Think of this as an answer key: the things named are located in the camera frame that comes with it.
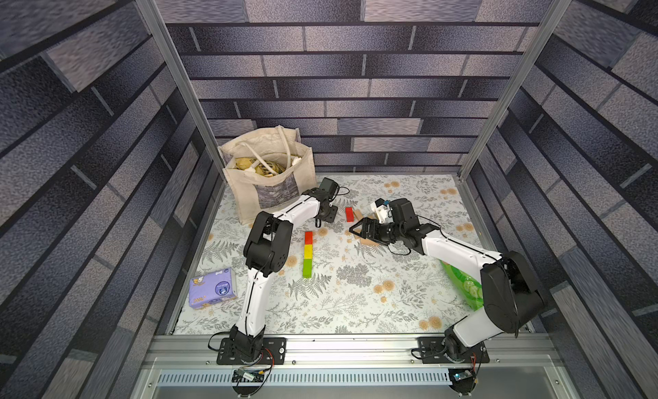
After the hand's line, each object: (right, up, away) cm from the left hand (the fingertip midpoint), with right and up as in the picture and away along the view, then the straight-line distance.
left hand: (328, 211), depth 103 cm
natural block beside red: (+13, -1, +2) cm, 13 cm away
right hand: (+10, -6, -16) cm, 20 cm away
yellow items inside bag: (-29, +18, -14) cm, 37 cm away
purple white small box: (-37, -23, -23) cm, 49 cm away
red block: (+9, -1, 0) cm, 9 cm away
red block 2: (-8, -10, -5) cm, 14 cm away
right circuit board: (+40, -48, -30) cm, 69 cm away
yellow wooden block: (-7, -15, -11) cm, 20 cm away
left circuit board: (-22, -45, -32) cm, 60 cm away
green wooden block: (-7, -20, -13) cm, 25 cm away
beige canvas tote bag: (-22, +17, -13) cm, 30 cm away
